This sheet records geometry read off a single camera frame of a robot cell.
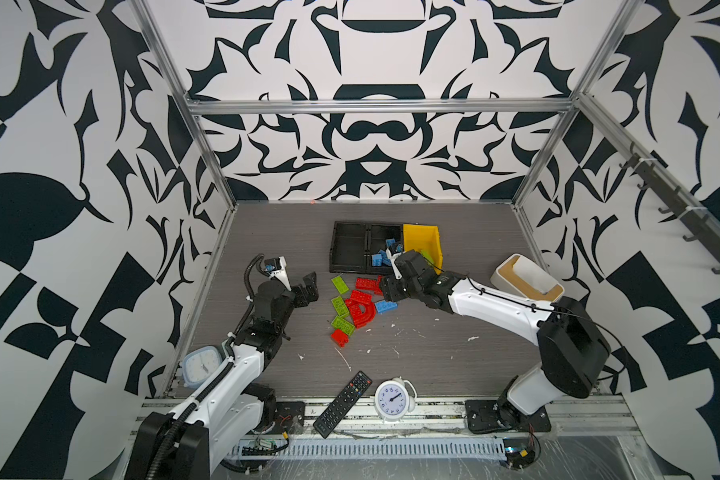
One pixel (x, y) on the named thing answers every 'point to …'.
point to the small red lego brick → (339, 337)
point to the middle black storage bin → (377, 234)
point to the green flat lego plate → (340, 285)
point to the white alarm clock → (394, 399)
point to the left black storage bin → (348, 251)
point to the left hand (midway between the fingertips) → (299, 271)
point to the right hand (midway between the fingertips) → (388, 280)
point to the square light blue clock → (198, 364)
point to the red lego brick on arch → (358, 295)
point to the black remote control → (343, 405)
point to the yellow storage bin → (424, 237)
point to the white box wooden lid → (519, 275)
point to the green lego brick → (339, 306)
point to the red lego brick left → (375, 285)
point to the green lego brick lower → (340, 323)
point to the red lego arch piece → (361, 307)
